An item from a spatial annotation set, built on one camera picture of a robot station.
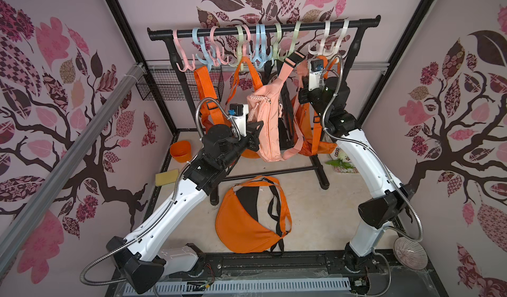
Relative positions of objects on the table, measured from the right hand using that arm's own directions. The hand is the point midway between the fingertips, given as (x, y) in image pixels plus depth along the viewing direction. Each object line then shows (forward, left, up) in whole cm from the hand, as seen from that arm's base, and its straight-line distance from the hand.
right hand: (307, 73), depth 68 cm
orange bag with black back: (-34, +28, -50) cm, 66 cm away
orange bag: (-8, +23, -35) cm, 43 cm away
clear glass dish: (-48, -41, -50) cm, 80 cm away
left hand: (-18, +17, -8) cm, 26 cm away
